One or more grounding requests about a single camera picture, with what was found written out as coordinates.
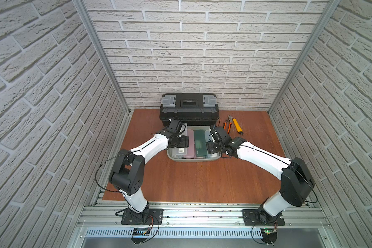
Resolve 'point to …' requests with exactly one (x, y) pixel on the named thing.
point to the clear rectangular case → (180, 152)
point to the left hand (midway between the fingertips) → (185, 140)
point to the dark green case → (200, 142)
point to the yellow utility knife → (238, 128)
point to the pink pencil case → (190, 149)
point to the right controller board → (269, 235)
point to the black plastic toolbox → (192, 109)
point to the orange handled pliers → (230, 118)
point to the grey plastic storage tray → (208, 159)
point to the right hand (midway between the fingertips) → (214, 144)
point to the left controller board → (139, 235)
